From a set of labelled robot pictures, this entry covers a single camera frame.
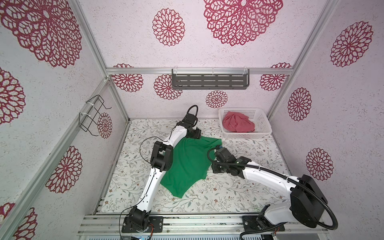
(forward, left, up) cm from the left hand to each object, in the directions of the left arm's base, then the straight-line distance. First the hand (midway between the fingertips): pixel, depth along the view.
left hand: (195, 136), depth 110 cm
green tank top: (-22, +4, 0) cm, 22 cm away
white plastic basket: (+14, -49, +7) cm, 51 cm away
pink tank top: (+8, -31, +6) cm, 33 cm away
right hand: (-27, -9, +9) cm, 30 cm away
